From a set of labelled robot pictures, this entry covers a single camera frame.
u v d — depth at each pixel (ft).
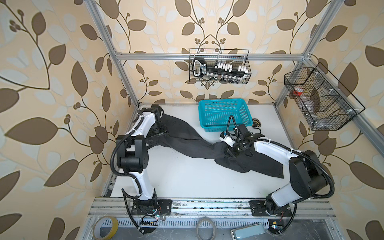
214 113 3.78
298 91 2.77
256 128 3.45
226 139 2.65
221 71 2.77
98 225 2.22
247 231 2.12
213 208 2.47
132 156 1.66
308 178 1.45
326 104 2.40
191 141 2.97
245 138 2.29
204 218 2.41
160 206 2.43
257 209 2.39
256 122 3.45
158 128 2.59
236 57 2.99
